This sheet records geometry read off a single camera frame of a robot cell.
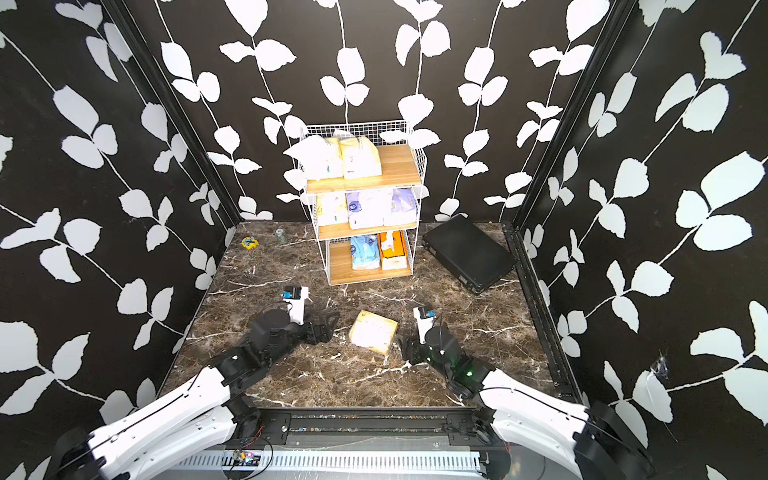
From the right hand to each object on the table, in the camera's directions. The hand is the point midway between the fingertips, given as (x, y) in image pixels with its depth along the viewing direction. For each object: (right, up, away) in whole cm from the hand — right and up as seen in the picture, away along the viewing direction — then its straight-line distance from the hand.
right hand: (402, 330), depth 82 cm
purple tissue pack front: (-10, +34, -2) cm, 35 cm away
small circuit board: (-38, -28, -11) cm, 49 cm away
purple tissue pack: (0, +35, +2) cm, 35 cm away
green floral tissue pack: (-20, +34, +2) cm, 40 cm away
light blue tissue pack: (-13, +22, +22) cm, 34 cm away
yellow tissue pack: (-9, -2, +5) cm, 10 cm away
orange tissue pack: (-3, +22, +19) cm, 30 cm away
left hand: (-20, +7, -4) cm, 21 cm away
